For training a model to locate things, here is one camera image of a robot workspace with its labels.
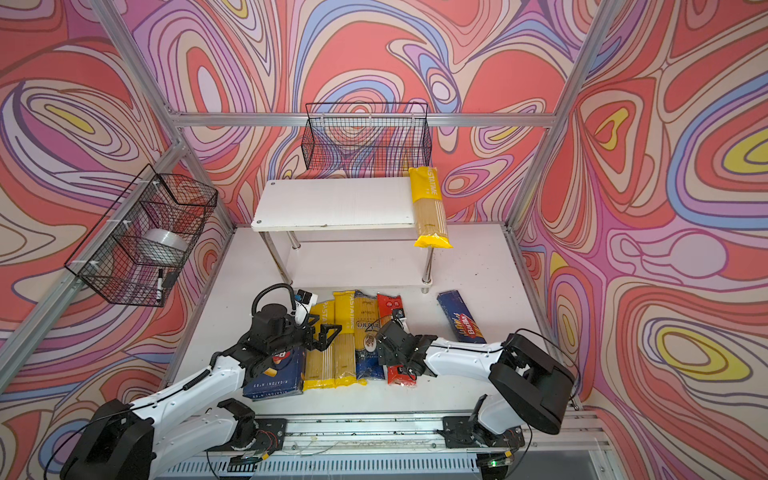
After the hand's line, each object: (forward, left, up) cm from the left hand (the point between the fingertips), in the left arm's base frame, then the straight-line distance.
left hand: (333, 322), depth 83 cm
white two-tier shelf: (+42, -3, -7) cm, 42 cm away
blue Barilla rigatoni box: (-14, +12, -3) cm, 18 cm away
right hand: (-5, -18, -11) cm, 22 cm away
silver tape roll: (+11, +40, +22) cm, 47 cm away
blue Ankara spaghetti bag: (+3, -9, -7) cm, 12 cm away
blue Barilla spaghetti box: (+4, -38, -7) cm, 39 cm away
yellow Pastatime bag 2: (-8, -3, -8) cm, 12 cm away
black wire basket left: (+8, +43, +24) cm, 50 cm away
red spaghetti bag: (+9, -15, -7) cm, 19 cm away
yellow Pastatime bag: (-10, +4, -8) cm, 13 cm away
